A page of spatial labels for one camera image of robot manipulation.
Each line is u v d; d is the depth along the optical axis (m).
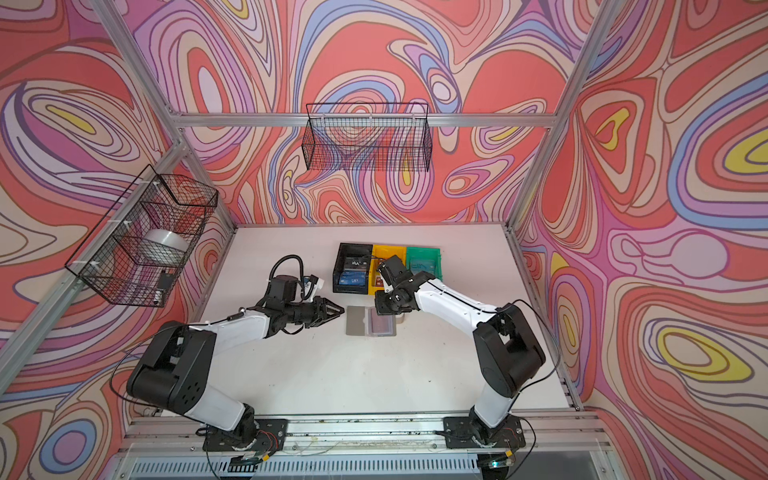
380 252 1.03
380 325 0.91
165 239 0.73
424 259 1.06
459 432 0.73
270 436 0.72
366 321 0.93
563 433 0.75
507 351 0.45
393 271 0.70
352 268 1.05
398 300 0.73
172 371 0.45
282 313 0.72
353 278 1.02
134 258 0.73
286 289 0.73
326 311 0.81
